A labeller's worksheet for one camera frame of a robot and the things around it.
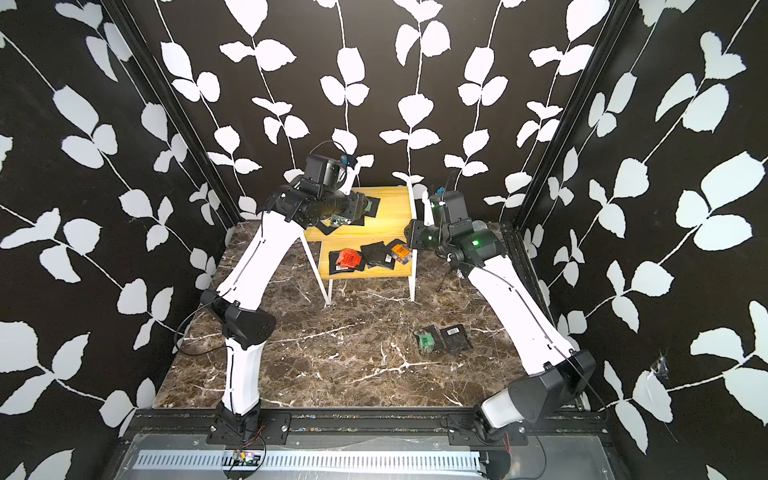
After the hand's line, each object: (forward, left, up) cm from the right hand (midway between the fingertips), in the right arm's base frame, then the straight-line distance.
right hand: (407, 225), depth 73 cm
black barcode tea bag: (-15, -15, -35) cm, 41 cm away
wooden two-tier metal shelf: (+5, +5, -1) cm, 7 cm away
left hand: (+9, +12, +2) cm, 15 cm away
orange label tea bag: (+5, +1, -17) cm, 18 cm away
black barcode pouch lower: (+2, +22, -17) cm, 28 cm away
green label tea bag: (+2, +18, 0) cm, 18 cm away
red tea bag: (+2, +17, -17) cm, 24 cm away
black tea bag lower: (+3, +8, -17) cm, 19 cm away
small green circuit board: (-46, +39, -34) cm, 69 cm away
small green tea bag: (-16, -6, -34) cm, 38 cm away
